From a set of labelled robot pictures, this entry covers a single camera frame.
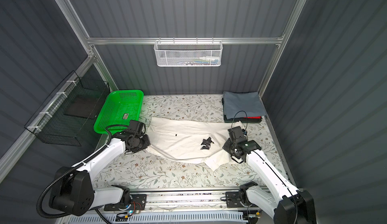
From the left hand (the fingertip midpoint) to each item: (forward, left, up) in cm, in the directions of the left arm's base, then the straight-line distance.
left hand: (147, 144), depth 87 cm
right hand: (-6, -46, +3) cm, 47 cm away
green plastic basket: (+34, +28, -6) cm, 44 cm away
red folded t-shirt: (+15, -70, +1) cm, 72 cm away
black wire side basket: (+6, +34, +22) cm, 41 cm away
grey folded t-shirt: (+26, -62, +2) cm, 67 cm away
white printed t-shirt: (+3, -24, -6) cm, 25 cm away
